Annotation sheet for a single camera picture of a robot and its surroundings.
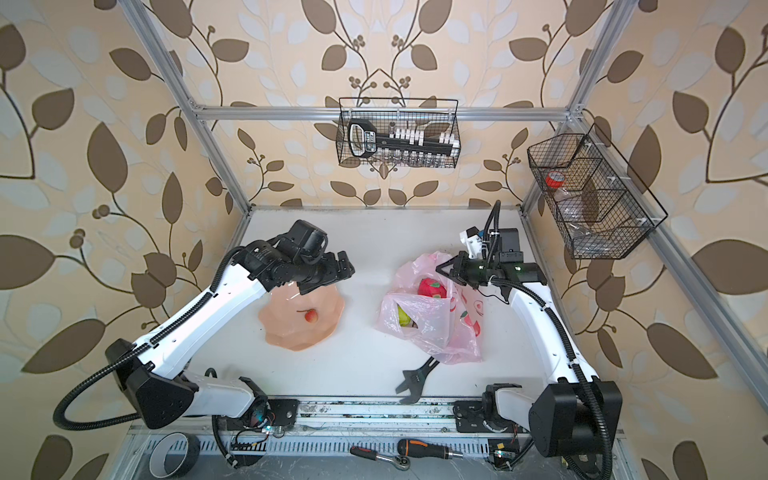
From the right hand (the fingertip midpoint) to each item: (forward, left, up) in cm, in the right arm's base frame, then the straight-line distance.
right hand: (437, 269), depth 77 cm
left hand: (-1, +25, +2) cm, 25 cm away
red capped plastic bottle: (+25, -37, +8) cm, 45 cm away
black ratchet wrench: (-39, +12, -20) cm, 45 cm away
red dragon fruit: (0, +1, -9) cm, 9 cm away
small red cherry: (-2, +37, -19) cm, 42 cm away
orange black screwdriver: (-36, +9, -19) cm, 42 cm away
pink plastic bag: (-11, +3, -1) cm, 11 cm away
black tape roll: (-36, +65, -21) cm, 77 cm away
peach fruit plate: (-2, +46, -20) cm, 50 cm away
